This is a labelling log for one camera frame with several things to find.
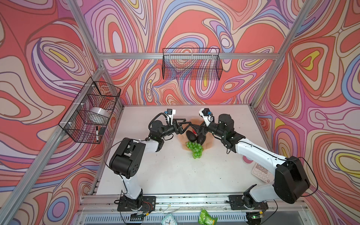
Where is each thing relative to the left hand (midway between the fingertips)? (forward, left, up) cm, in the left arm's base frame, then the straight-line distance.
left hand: (189, 123), depth 81 cm
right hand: (0, -4, +1) cm, 4 cm away
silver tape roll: (-3, +47, +11) cm, 48 cm away
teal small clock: (-45, +11, -20) cm, 50 cm away
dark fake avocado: (+1, -2, -16) cm, 16 cm away
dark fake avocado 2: (-1, -8, -16) cm, 18 cm away
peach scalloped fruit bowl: (0, +3, -20) cm, 20 cm away
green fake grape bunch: (-9, -5, -14) cm, 18 cm away
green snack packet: (-44, -7, -21) cm, 49 cm away
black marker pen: (-10, +49, +3) cm, 50 cm away
